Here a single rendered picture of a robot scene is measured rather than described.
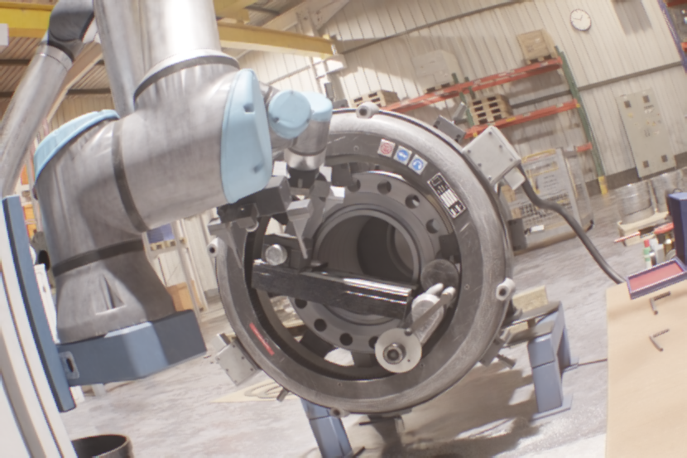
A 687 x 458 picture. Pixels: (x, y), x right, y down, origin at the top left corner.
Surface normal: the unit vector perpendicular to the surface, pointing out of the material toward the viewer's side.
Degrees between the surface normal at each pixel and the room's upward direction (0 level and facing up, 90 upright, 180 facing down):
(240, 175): 138
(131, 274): 70
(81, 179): 84
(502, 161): 90
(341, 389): 90
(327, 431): 90
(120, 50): 111
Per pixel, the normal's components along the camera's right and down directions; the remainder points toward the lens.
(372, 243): -0.09, 0.07
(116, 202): 0.13, 0.47
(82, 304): -0.16, -0.32
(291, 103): 0.51, -0.10
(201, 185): 0.20, 0.70
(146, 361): 0.88, -0.26
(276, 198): -0.15, 0.45
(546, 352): -0.32, 0.08
